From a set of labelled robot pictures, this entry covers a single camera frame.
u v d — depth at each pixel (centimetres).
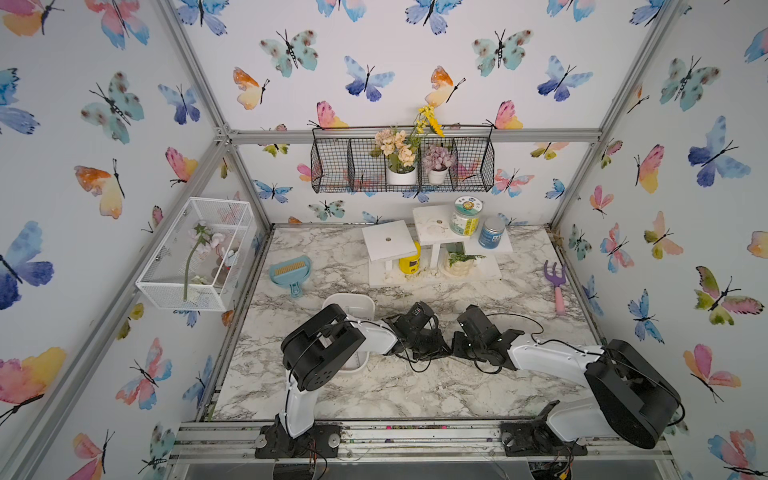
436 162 90
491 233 89
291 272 105
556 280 105
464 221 83
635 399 43
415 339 79
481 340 68
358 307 98
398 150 81
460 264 98
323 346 52
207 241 75
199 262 74
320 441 74
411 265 100
